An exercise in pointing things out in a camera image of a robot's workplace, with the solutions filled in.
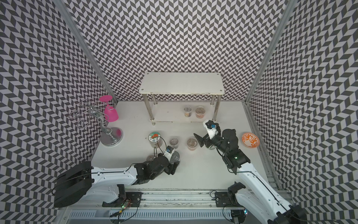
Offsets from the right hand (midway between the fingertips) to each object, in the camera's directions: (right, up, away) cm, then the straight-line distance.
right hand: (202, 130), depth 75 cm
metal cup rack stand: (-62, -8, +22) cm, 66 cm away
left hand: (-17, -19, +8) cm, 26 cm away
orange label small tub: (-7, +12, +22) cm, 26 cm away
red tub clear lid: (-5, -10, +13) cm, 17 cm away
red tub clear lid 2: (-30, -17, +6) cm, 35 cm away
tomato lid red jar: (-28, -8, +9) cm, 30 cm away
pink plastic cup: (-58, +10, +15) cm, 61 cm away
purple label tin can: (-15, -17, +5) cm, 23 cm away
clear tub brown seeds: (-16, -9, +14) cm, 23 cm away
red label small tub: (+1, +10, +22) cm, 24 cm away
